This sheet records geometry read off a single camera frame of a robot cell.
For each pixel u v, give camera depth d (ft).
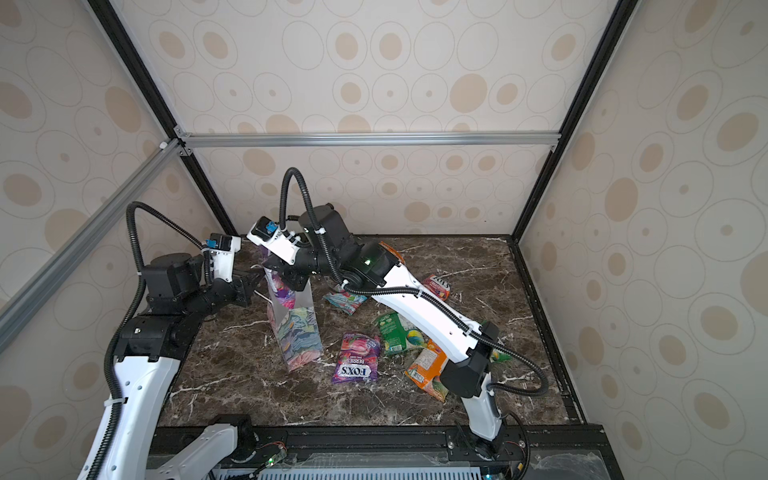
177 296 1.54
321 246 1.50
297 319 2.38
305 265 1.74
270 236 1.63
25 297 1.72
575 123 2.84
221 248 1.80
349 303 3.21
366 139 2.95
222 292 1.85
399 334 2.94
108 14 2.21
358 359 2.79
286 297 2.22
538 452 2.40
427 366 2.75
